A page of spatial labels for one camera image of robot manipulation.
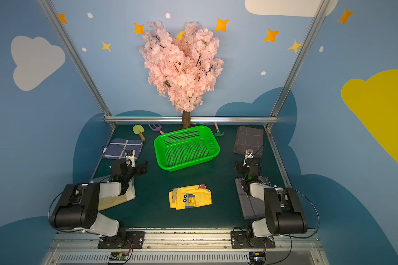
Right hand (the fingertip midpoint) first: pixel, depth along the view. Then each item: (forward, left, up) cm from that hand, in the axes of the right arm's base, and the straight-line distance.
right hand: (249, 159), depth 94 cm
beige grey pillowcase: (-32, +62, +19) cm, 72 cm away
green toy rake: (+25, +18, -6) cm, 31 cm away
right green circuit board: (-46, 0, -9) cm, 47 cm away
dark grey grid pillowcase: (+23, -4, -8) cm, 24 cm away
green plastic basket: (+10, +43, -7) cm, 45 cm away
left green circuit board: (-50, +62, -8) cm, 80 cm away
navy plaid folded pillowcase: (+8, +85, -6) cm, 86 cm away
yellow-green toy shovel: (+25, +77, -6) cm, 81 cm away
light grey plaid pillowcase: (-25, 0, -7) cm, 26 cm away
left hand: (-4, +65, 0) cm, 65 cm away
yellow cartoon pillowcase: (-22, +33, -6) cm, 40 cm away
